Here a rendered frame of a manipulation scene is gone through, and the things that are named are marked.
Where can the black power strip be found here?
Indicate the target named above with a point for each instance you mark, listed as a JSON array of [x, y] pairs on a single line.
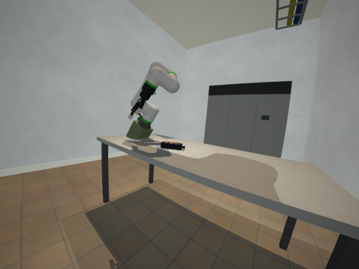
[[170, 145]]

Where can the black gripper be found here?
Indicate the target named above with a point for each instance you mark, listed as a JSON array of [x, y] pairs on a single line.
[[139, 105]]

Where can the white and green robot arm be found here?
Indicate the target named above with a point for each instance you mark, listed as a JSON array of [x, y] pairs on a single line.
[[158, 75]]

